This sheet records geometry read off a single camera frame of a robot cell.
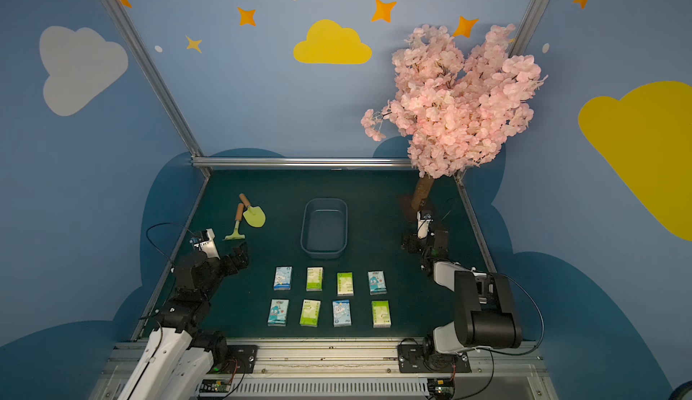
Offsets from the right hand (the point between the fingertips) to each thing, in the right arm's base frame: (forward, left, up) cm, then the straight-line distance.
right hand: (420, 228), depth 96 cm
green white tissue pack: (-19, +36, -4) cm, 41 cm away
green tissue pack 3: (-29, +14, -3) cm, 33 cm away
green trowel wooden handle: (+6, +65, -6) cm, 65 cm away
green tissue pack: (-21, +26, -3) cm, 33 cm away
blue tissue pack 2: (-30, +26, -4) cm, 40 cm away
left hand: (-16, +60, +11) cm, 63 cm away
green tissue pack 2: (-30, +36, -3) cm, 47 cm away
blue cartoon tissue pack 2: (-20, +15, -4) cm, 26 cm away
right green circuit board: (-46, -2, -9) cm, 47 cm away
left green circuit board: (-50, +59, -7) cm, 78 cm away
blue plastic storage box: (+1, +35, -4) cm, 36 cm away
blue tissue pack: (-31, +46, -3) cm, 55 cm away
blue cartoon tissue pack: (-20, +47, -4) cm, 51 cm away
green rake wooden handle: (-4, +69, -6) cm, 69 cm away
